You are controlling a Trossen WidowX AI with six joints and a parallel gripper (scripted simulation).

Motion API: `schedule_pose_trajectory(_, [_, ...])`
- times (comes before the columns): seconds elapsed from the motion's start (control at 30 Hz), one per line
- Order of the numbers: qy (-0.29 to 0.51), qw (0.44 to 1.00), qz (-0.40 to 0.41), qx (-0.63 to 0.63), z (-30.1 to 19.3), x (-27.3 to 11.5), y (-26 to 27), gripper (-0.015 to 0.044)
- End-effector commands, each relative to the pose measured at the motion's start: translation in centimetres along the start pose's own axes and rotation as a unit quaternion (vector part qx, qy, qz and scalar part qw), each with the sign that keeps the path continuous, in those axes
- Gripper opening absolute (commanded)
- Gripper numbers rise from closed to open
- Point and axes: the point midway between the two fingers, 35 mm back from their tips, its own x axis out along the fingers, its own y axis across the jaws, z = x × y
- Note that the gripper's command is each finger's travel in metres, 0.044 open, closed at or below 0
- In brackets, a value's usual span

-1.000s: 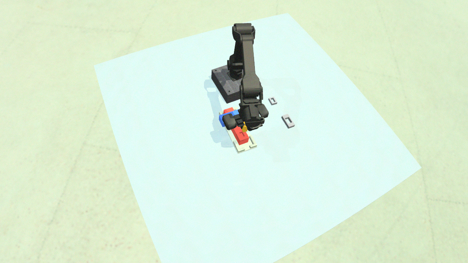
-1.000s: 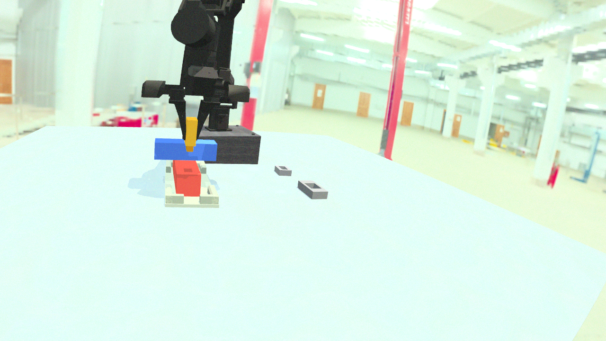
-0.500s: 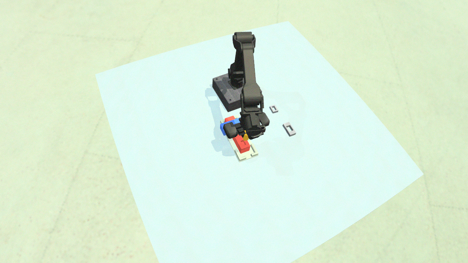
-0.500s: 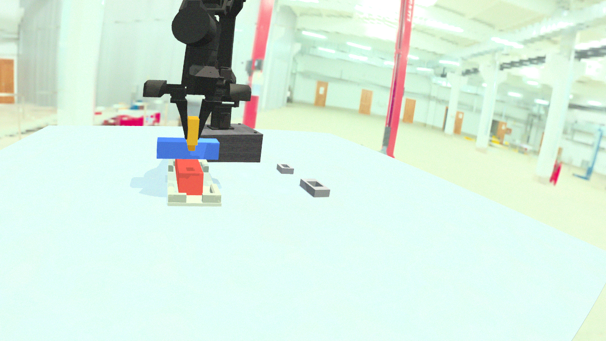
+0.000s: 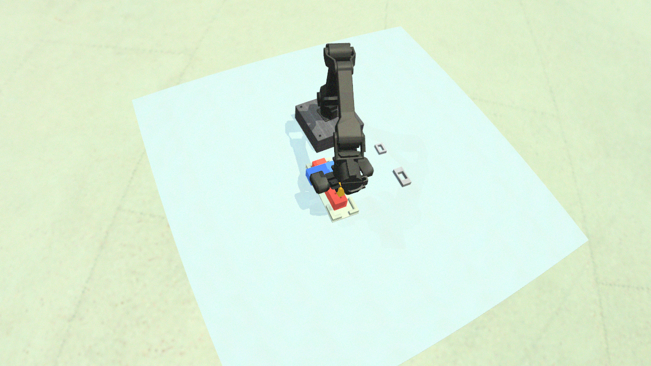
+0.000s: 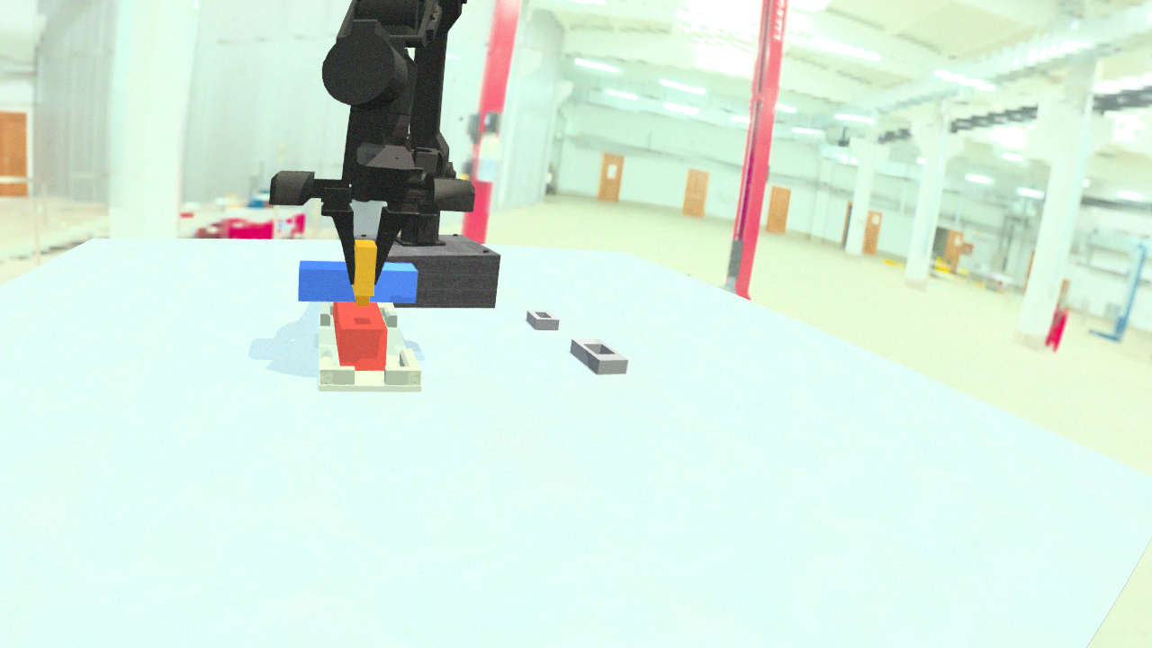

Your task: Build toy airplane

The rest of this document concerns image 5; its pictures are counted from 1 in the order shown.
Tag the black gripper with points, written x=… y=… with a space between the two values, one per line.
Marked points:
x=323 y=182

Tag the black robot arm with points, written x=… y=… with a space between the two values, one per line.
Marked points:
x=335 y=99

